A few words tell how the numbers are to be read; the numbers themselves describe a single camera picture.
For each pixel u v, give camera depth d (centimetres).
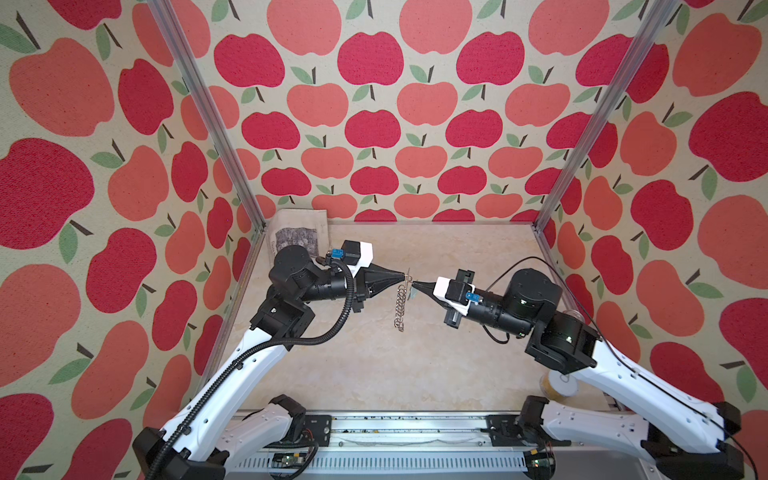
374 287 52
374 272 52
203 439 38
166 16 69
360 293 49
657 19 70
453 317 49
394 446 73
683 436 40
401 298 57
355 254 45
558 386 76
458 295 41
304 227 111
